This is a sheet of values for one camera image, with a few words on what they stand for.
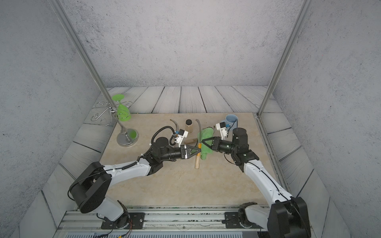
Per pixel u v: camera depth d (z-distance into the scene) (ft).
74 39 2.61
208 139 2.41
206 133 2.49
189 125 3.42
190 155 2.31
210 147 2.32
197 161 2.35
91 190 1.44
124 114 3.43
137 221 2.39
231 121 3.75
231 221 2.37
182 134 2.38
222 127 2.35
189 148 2.32
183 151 2.22
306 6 2.30
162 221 2.43
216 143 2.21
